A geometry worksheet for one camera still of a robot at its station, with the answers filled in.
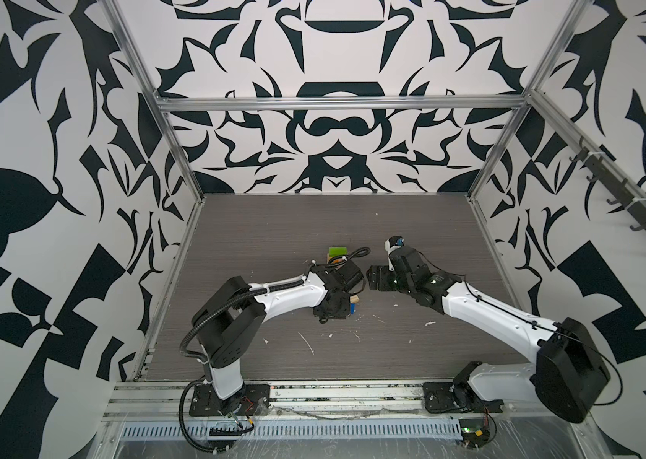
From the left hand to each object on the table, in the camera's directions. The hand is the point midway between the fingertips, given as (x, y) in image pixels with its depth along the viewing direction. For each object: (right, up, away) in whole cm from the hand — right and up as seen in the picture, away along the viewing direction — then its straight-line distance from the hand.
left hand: (344, 308), depth 86 cm
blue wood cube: (+3, -1, +5) cm, 6 cm away
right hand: (+10, +11, -1) cm, 15 cm away
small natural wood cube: (+4, +1, +5) cm, 6 cm away
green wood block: (-2, +16, +10) cm, 19 cm away
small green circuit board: (+31, -26, -15) cm, 43 cm away
